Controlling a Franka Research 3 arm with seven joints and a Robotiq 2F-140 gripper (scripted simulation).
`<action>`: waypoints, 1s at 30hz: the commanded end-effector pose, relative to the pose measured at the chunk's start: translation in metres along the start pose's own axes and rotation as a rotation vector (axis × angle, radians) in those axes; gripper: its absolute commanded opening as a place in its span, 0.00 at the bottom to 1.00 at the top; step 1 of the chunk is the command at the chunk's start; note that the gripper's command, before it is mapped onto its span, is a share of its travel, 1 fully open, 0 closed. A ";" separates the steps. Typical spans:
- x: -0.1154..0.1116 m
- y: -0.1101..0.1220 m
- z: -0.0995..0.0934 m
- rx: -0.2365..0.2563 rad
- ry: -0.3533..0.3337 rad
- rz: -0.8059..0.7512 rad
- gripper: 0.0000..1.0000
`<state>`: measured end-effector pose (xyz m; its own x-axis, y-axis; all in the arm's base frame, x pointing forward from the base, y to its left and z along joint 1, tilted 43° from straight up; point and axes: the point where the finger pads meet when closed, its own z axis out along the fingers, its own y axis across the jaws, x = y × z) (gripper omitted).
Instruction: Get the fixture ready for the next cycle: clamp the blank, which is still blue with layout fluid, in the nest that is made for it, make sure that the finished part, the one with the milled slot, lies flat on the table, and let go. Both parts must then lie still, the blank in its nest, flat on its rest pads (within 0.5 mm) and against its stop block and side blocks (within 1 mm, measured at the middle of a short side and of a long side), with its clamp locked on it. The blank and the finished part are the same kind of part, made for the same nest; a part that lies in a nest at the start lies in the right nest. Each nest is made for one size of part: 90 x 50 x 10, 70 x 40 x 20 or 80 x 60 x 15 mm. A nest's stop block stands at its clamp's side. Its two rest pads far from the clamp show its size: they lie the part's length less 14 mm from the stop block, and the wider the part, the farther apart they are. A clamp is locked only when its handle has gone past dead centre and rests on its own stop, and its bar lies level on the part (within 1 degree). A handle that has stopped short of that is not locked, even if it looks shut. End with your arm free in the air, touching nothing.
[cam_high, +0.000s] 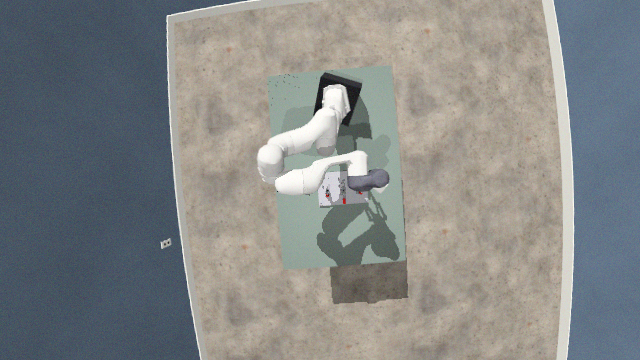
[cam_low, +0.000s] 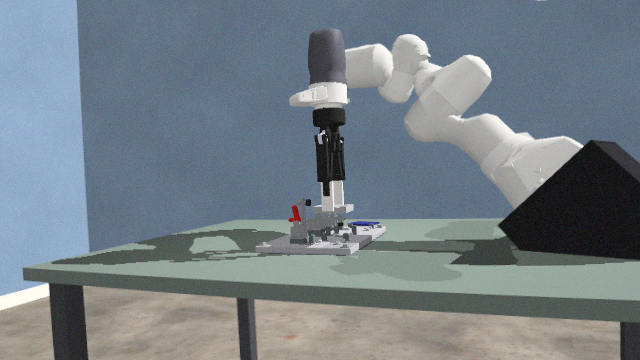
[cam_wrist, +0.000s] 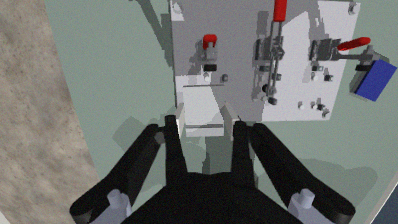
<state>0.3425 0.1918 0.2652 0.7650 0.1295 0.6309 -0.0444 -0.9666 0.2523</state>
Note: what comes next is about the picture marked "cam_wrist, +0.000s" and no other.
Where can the grey fixture plate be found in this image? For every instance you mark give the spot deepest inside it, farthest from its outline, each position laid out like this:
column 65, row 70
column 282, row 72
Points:
column 237, row 25

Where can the dark blue rectangular plate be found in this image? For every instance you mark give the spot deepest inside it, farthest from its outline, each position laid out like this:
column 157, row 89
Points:
column 370, row 84

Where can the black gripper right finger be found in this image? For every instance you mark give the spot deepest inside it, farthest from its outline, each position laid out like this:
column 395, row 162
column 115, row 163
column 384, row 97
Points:
column 306, row 197

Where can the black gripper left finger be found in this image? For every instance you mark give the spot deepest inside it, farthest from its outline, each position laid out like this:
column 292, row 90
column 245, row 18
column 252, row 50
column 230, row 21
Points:
column 110, row 201

